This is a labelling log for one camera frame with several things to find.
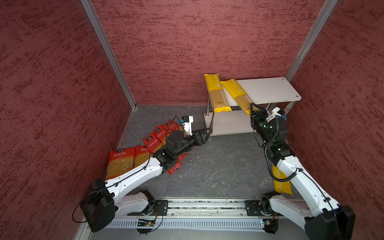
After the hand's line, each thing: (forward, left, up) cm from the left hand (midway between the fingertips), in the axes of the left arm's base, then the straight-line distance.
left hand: (210, 133), depth 70 cm
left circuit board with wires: (-33, +31, -31) cm, 55 cm away
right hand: (+10, -18, +7) cm, 22 cm away
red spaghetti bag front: (+7, +34, -21) cm, 40 cm away
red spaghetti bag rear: (+22, +25, -25) cm, 42 cm away
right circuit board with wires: (-34, -30, -28) cm, 54 cm away
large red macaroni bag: (-4, +51, -25) cm, 57 cm away
